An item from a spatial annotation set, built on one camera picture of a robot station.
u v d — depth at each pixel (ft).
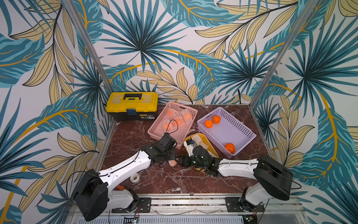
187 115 3.43
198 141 2.98
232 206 2.40
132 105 3.16
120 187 2.50
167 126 3.29
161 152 1.98
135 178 2.64
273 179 1.46
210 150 2.89
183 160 2.40
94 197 1.28
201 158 2.06
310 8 2.26
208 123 3.39
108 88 3.49
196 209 2.40
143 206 2.40
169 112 3.50
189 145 2.46
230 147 2.92
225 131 3.39
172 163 2.62
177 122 3.30
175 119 3.37
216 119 3.40
